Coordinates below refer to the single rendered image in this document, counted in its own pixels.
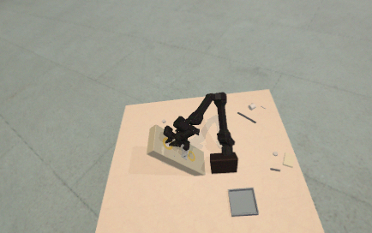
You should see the beige service panel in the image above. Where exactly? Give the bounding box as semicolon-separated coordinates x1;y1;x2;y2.
147;124;206;176

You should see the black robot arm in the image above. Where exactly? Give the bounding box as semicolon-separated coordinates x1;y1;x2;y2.
173;93;235;156

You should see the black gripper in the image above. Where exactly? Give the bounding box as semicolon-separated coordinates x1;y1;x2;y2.
163;125;190;151

